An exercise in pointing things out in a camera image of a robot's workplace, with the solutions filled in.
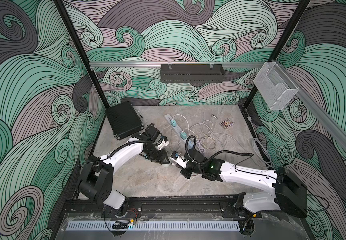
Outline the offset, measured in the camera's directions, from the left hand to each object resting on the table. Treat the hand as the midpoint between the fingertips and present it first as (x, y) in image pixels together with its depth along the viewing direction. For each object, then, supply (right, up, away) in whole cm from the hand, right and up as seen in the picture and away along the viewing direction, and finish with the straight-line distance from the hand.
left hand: (166, 160), depth 80 cm
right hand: (+5, -2, -1) cm, 6 cm away
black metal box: (-32, +22, +29) cm, 49 cm away
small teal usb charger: (+5, +20, +21) cm, 29 cm away
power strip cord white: (+22, +4, +14) cm, 26 cm away
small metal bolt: (+37, +25, +33) cm, 56 cm away
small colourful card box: (+44, +20, +27) cm, 56 cm away
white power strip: (+8, +15, +23) cm, 29 cm away
